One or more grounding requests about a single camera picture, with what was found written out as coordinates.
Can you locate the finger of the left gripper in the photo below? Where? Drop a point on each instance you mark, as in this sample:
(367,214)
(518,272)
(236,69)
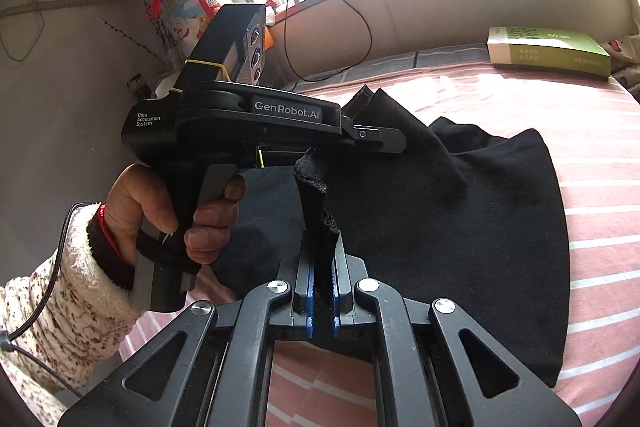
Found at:
(376,139)

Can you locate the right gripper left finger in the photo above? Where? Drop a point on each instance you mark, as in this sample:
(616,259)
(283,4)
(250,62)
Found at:
(208,367)

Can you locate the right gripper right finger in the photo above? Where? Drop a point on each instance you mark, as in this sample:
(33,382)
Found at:
(433,364)

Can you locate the black pants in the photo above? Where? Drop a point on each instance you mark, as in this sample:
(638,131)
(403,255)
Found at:
(460,213)

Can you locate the left floral sleeve forearm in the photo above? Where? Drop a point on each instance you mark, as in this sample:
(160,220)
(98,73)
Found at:
(87,315)

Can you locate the grey mattress pad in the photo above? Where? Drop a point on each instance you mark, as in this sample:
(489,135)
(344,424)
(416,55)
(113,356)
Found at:
(430,58)

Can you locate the green cardboard box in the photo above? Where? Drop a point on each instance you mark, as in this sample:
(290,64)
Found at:
(545,48)

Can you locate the pink striped bed sheet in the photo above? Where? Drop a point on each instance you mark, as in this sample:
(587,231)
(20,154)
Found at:
(592,130)

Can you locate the cream heart curtain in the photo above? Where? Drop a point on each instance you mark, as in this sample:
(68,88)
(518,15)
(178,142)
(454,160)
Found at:
(624,53)

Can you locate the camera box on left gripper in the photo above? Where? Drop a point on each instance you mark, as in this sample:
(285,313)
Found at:
(232,47)

